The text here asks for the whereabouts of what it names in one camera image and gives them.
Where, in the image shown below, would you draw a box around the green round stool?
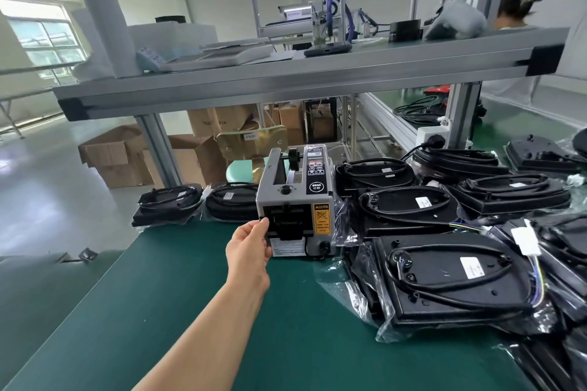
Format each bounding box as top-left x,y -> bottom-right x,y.
226,159 -> 267,184

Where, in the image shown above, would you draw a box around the metal floor bracket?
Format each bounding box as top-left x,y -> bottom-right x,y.
57,249 -> 100,265

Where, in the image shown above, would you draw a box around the finished bagged lamp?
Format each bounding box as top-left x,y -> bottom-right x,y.
133,183 -> 205,227
204,181 -> 260,222

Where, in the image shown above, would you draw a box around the black phone on shelf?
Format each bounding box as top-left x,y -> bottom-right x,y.
305,43 -> 353,58

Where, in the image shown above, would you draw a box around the bagged black lamp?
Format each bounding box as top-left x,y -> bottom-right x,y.
131,181 -> 205,228

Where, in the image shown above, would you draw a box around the group of bagged black lamps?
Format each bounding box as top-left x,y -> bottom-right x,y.
332,143 -> 587,391

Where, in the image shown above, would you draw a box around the black cup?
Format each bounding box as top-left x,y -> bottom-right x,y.
388,20 -> 423,43

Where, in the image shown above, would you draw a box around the white power socket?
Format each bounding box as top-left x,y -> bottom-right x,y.
422,120 -> 452,149

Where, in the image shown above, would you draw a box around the grey barcode scanner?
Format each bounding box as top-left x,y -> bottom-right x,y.
424,0 -> 489,41

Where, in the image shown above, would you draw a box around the grey tape dispenser machine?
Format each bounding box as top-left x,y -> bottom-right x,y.
256,144 -> 336,259

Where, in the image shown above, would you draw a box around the person's left hand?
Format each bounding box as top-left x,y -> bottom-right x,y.
224,216 -> 275,293

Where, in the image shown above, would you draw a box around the white handset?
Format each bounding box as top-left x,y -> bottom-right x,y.
136,45 -> 171,73

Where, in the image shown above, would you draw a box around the white flat scale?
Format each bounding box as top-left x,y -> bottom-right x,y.
165,45 -> 276,73

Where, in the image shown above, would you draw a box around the unbagged black lamps with cables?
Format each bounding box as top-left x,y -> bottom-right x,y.
504,128 -> 587,177

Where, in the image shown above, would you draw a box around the window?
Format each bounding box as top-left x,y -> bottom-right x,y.
0,0 -> 88,122

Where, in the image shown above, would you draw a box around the grey metal shelf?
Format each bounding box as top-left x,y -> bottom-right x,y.
53,27 -> 570,122

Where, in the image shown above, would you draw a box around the white box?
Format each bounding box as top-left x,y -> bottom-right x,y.
128,22 -> 220,62

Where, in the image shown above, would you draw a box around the bundle of black cables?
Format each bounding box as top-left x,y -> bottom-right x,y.
394,95 -> 451,126

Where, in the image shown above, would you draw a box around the person's left forearm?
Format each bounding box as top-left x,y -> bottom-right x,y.
133,271 -> 267,391

